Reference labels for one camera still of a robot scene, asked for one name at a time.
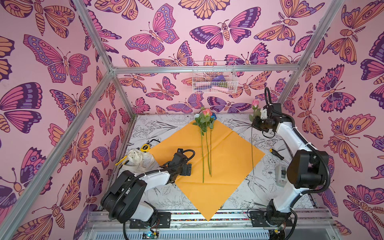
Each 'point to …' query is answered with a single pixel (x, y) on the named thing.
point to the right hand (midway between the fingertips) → (253, 121)
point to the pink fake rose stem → (207, 113)
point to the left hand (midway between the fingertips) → (184, 164)
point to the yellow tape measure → (145, 148)
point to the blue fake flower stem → (214, 117)
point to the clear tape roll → (329, 187)
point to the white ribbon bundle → (139, 160)
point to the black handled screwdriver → (277, 154)
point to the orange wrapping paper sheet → (222, 161)
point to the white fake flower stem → (199, 124)
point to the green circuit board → (149, 235)
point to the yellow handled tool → (122, 162)
